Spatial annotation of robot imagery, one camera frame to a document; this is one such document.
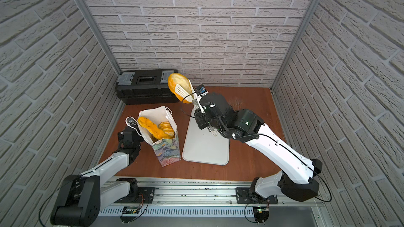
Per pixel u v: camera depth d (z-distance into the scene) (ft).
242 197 2.42
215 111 1.36
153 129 2.41
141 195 2.38
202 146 2.94
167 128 2.67
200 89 1.62
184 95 1.99
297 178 1.26
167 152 2.47
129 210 2.38
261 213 2.31
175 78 2.04
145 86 3.20
